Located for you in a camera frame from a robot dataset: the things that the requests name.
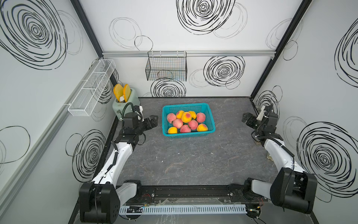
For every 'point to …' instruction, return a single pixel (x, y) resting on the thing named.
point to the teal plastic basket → (202, 108)
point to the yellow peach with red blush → (186, 117)
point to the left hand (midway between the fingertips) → (151, 118)
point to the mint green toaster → (120, 108)
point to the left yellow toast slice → (118, 91)
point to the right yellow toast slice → (126, 92)
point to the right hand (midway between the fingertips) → (251, 116)
